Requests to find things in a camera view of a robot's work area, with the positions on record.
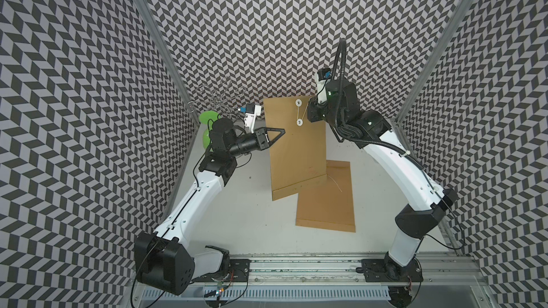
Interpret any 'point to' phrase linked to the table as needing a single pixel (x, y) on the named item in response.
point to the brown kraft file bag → (327, 203)
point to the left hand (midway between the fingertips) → (284, 134)
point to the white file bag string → (335, 182)
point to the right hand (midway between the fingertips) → (313, 102)
